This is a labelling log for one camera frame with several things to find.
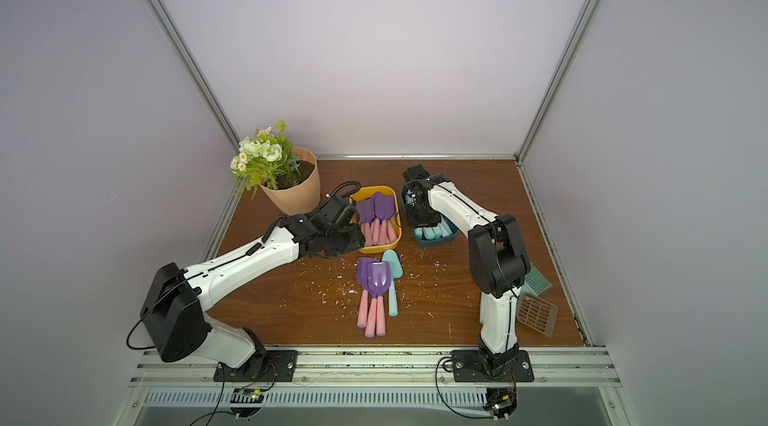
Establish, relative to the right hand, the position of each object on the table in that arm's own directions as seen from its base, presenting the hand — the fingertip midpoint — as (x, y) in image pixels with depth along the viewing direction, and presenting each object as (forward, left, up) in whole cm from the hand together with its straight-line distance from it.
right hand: (421, 212), depth 94 cm
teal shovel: (-17, +8, -8) cm, 20 cm away
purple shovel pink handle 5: (-20, +13, -6) cm, 25 cm away
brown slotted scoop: (-28, -32, -9) cm, 43 cm away
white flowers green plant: (+2, +44, +21) cm, 49 cm away
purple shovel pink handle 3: (-4, +10, -5) cm, 11 cm away
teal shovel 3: (-4, -7, -4) cm, 9 cm away
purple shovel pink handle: (+5, +12, -4) cm, 14 cm away
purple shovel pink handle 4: (-21, +18, -6) cm, 28 cm away
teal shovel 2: (-6, -3, -3) cm, 7 cm away
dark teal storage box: (-8, -2, -5) cm, 10 cm away
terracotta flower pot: (+1, +38, +8) cm, 39 cm away
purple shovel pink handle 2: (-5, +14, -4) cm, 16 cm away
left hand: (-13, +16, +5) cm, 21 cm away
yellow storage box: (+10, +9, -2) cm, 14 cm away
